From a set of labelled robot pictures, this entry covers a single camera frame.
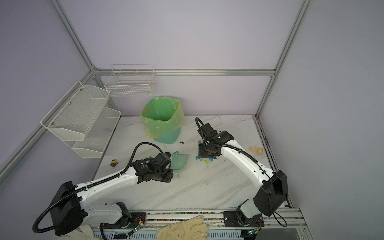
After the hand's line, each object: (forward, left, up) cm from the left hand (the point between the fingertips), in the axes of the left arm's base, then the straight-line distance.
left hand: (169, 177), depth 80 cm
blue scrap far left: (0, +8, +22) cm, 23 cm away
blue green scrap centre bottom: (+13, -20, -6) cm, 25 cm away
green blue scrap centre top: (+20, -1, -8) cm, 21 cm away
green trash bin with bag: (+44, +11, +1) cm, 46 cm away
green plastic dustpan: (+9, -4, 0) cm, 10 cm away
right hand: (+10, -17, +9) cm, 22 cm away
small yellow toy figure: (+12, +38, -7) cm, 40 cm away
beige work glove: (-23, -13, -7) cm, 27 cm away
